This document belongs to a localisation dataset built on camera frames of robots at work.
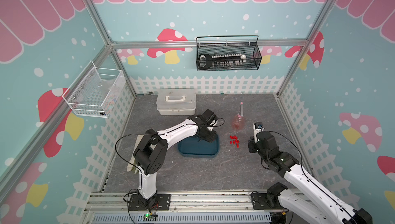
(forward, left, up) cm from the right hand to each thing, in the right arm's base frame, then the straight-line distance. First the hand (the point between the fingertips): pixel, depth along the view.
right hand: (252, 136), depth 81 cm
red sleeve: (+7, +8, -14) cm, 18 cm away
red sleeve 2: (+8, +5, -14) cm, 17 cm away
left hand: (+3, +22, -8) cm, 23 cm away
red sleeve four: (+2, +5, -15) cm, 16 cm away
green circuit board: (-34, +52, -16) cm, 64 cm away
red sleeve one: (+5, +5, -14) cm, 15 cm away
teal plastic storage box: (+1, +32, -12) cm, 35 cm away
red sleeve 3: (+4, +9, -14) cm, 17 cm away
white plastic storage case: (+27, +43, -1) cm, 51 cm away
